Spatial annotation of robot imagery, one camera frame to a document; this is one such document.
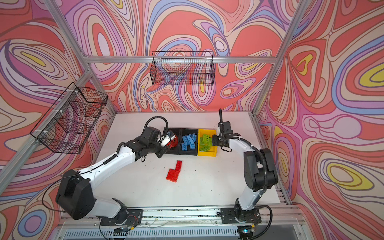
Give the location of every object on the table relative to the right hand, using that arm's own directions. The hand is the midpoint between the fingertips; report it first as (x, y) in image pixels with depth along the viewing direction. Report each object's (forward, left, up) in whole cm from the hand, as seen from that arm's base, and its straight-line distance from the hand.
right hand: (216, 143), depth 96 cm
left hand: (-6, +29, +10) cm, 31 cm away
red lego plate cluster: (-19, +28, -3) cm, 34 cm away
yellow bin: (-3, +2, -3) cm, 5 cm away
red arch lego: (-9, +26, +16) cm, 32 cm away
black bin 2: (+8, +21, +3) cm, 23 cm away
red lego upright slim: (-13, +25, -4) cm, 28 cm away
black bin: (-4, +26, 0) cm, 26 cm away
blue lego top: (+2, +18, +2) cm, 18 cm away
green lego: (+2, +7, -2) cm, 7 cm away
